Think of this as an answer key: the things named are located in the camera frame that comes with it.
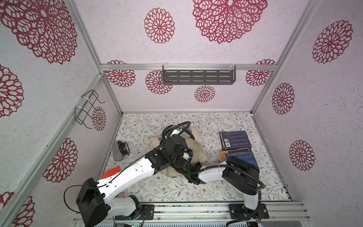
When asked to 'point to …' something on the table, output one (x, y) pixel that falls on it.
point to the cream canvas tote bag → (194, 142)
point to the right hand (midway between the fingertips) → (169, 159)
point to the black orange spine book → (221, 155)
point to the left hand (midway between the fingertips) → (171, 133)
